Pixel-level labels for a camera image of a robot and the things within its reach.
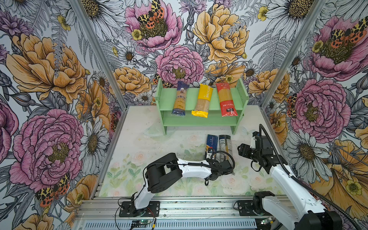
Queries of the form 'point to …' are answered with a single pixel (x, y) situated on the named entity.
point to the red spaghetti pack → (227, 105)
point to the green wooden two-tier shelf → (165, 97)
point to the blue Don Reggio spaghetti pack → (180, 103)
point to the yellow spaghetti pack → (202, 105)
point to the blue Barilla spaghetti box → (211, 145)
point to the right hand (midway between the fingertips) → (242, 152)
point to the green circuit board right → (265, 221)
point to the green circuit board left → (141, 222)
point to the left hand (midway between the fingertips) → (207, 169)
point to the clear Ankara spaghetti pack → (225, 144)
